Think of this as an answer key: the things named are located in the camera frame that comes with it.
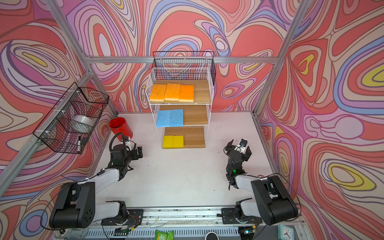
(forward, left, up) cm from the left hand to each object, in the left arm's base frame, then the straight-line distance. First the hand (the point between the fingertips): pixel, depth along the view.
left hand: (135, 145), depth 91 cm
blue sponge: (+7, -20, +18) cm, 27 cm away
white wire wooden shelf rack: (+10, -38, +17) cm, 43 cm away
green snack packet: (-45, -22, -6) cm, 50 cm away
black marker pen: (-10, +20, +17) cm, 28 cm away
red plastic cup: (+11, +11, +6) cm, 16 cm away
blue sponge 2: (+7, -27, +18) cm, 33 cm away
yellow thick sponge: (+6, -19, -4) cm, 20 cm away
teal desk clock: (-44, -78, -6) cm, 90 cm away
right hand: (-2, -64, +3) cm, 64 cm away
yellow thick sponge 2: (+6, -26, -5) cm, 27 cm away
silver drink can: (-44, +14, -1) cm, 46 cm away
